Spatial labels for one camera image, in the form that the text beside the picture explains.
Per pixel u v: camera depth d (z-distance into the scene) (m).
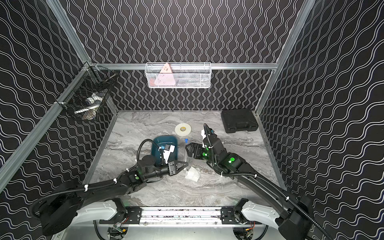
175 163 0.68
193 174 0.86
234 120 1.09
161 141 0.96
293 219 0.38
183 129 1.10
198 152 0.64
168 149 0.70
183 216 0.76
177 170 0.68
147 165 0.59
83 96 0.92
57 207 0.42
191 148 0.65
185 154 0.73
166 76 0.90
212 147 0.53
